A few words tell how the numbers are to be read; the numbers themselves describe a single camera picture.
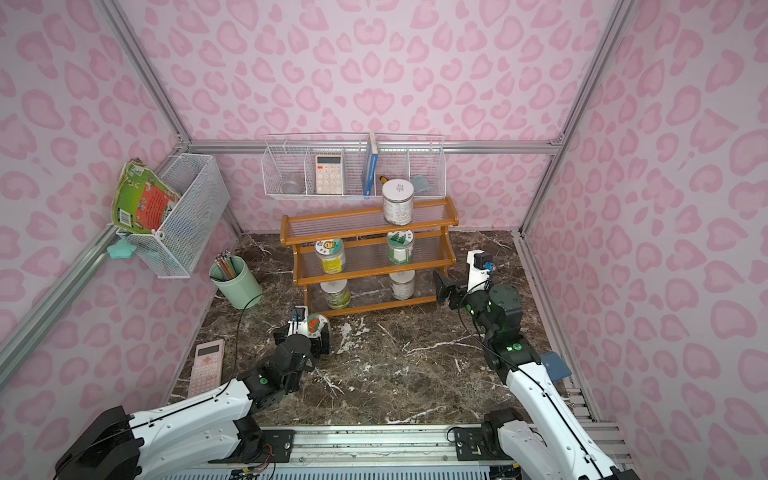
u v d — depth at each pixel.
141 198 0.72
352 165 0.99
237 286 0.89
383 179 0.99
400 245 0.86
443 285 1.01
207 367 0.85
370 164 0.86
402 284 0.92
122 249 0.63
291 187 0.96
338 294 0.91
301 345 0.62
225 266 0.90
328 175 0.93
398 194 0.76
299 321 0.70
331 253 0.84
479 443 0.72
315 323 0.86
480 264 0.61
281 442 0.74
